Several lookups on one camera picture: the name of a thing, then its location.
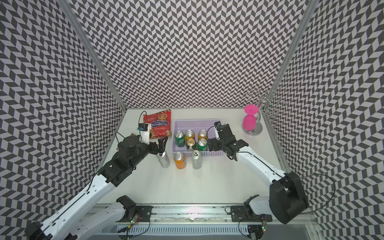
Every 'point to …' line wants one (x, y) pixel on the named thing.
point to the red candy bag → (160, 123)
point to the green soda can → (180, 138)
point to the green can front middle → (202, 145)
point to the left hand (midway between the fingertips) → (159, 137)
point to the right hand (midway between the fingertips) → (217, 142)
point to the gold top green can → (191, 144)
